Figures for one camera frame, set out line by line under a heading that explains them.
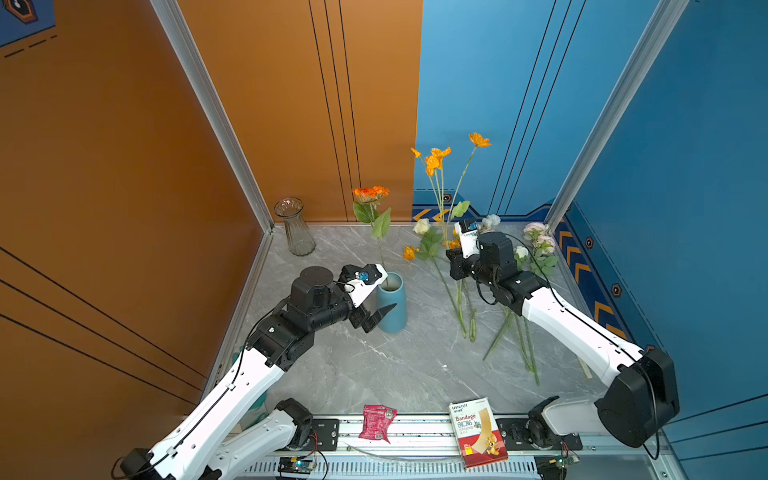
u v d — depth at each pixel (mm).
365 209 771
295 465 706
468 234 685
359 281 544
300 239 1079
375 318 592
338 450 730
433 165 729
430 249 1087
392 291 771
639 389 397
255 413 770
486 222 1138
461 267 712
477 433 706
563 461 696
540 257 1054
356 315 585
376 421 741
